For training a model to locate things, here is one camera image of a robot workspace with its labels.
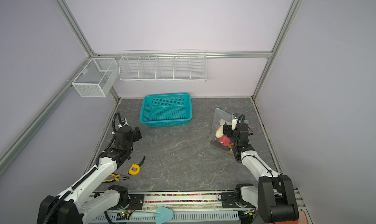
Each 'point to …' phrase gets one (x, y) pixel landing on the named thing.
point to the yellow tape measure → (135, 168)
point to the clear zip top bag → (218, 139)
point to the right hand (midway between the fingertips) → (235, 123)
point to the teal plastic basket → (166, 109)
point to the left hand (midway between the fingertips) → (130, 130)
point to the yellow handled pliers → (118, 177)
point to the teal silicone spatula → (163, 214)
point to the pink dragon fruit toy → (224, 140)
